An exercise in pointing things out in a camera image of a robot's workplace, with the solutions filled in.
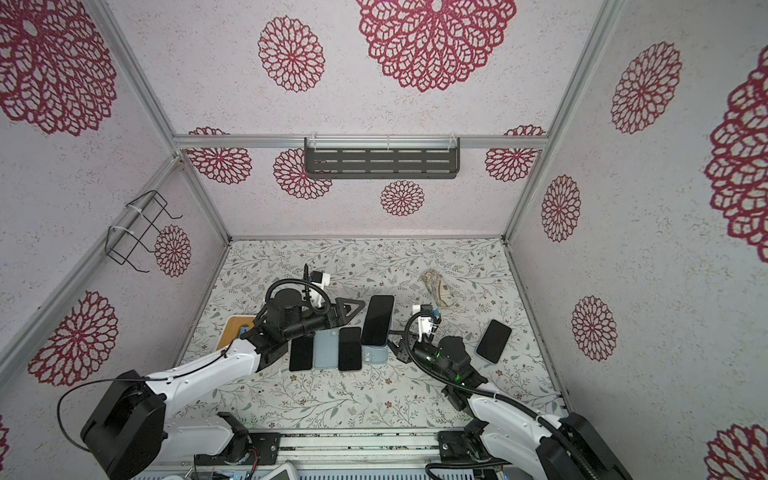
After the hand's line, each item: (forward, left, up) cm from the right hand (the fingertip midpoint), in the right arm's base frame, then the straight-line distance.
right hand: (380, 334), depth 73 cm
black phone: (+4, +1, 0) cm, 4 cm away
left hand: (+6, +6, +1) cm, 9 cm away
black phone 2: (+10, -36, -24) cm, 44 cm away
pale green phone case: (+4, +17, -18) cm, 25 cm away
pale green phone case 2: (+3, +2, -19) cm, 19 cm away
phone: (+4, +10, -18) cm, 21 cm away
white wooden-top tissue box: (+8, +45, -12) cm, 47 cm away
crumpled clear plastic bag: (+29, -16, -16) cm, 37 cm away
